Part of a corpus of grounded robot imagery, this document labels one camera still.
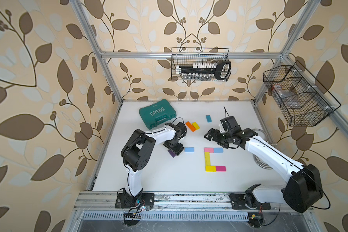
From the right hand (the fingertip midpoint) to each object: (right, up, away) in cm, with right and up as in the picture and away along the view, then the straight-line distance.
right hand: (209, 139), depth 83 cm
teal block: (+5, +11, +25) cm, 28 cm away
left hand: (-22, -8, +10) cm, 25 cm away
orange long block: (-11, +7, +22) cm, 25 cm away
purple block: (-22, -9, +1) cm, 24 cm away
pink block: (+2, -9, +9) cm, 13 cm away
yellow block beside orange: (-6, +6, +22) cm, 24 cm away
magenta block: (+6, -18, +1) cm, 19 cm away
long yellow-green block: (0, -14, +7) cm, 15 cm away
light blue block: (-11, -9, +10) cm, 17 cm away
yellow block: (+1, -18, +2) cm, 18 cm away
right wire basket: (+46, +19, -9) cm, 51 cm away
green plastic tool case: (-34, +15, +24) cm, 44 cm away
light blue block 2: (+7, -9, +8) cm, 14 cm away
